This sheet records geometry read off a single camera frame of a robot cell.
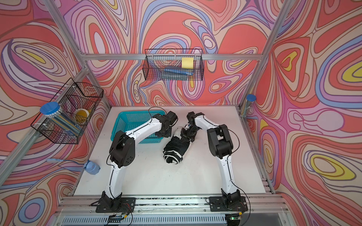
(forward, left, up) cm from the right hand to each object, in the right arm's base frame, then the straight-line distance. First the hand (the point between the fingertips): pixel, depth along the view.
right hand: (181, 144), depth 94 cm
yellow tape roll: (+4, +53, +28) cm, 60 cm away
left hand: (+7, +10, +3) cm, 12 cm away
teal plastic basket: (+21, +42, +3) cm, 47 cm away
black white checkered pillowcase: (-5, +3, +5) cm, 7 cm away
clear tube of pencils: (+29, -53, +13) cm, 62 cm away
